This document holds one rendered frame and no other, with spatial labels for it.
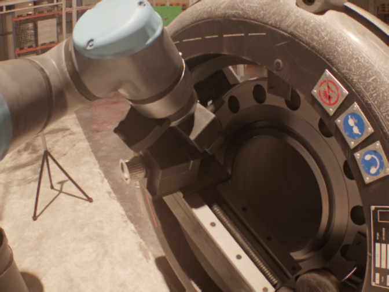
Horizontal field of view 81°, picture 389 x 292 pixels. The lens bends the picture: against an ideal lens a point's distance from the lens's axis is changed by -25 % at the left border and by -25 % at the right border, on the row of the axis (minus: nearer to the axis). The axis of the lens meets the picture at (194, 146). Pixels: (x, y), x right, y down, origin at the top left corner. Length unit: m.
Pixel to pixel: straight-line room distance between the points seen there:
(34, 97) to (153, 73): 0.14
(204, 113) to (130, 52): 0.18
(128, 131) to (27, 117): 0.20
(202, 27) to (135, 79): 0.15
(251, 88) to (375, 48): 0.31
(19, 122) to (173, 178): 0.31
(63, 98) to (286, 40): 0.25
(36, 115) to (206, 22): 0.26
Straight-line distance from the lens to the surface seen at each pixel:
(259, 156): 0.67
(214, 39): 0.40
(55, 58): 0.33
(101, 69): 0.30
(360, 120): 0.27
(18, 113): 0.25
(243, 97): 0.55
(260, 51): 0.34
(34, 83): 0.28
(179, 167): 0.47
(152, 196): 0.50
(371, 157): 0.28
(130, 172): 0.47
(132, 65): 0.30
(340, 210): 0.47
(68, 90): 0.32
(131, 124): 0.42
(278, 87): 0.48
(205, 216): 0.50
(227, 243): 0.48
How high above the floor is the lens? 0.89
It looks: 21 degrees down
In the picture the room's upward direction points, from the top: 3 degrees counter-clockwise
